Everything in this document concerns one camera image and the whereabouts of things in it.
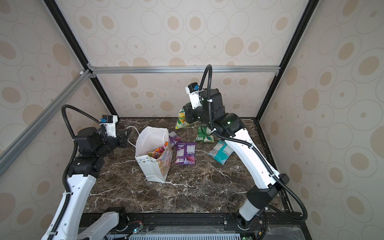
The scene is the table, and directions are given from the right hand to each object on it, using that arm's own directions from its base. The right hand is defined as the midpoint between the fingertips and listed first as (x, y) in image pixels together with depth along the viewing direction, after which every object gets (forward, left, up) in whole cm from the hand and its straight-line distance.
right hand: (184, 107), depth 64 cm
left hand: (-4, +24, -8) cm, 25 cm away
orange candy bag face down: (-1, +15, -30) cm, 34 cm away
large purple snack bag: (+2, +2, -41) cm, 41 cm away
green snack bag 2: (+18, -11, -41) cm, 46 cm away
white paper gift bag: (+3, +22, -25) cm, 33 cm away
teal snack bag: (+2, -21, -41) cm, 46 cm away
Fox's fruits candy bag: (-4, +17, -30) cm, 35 cm away
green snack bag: (-1, +2, -8) cm, 9 cm away
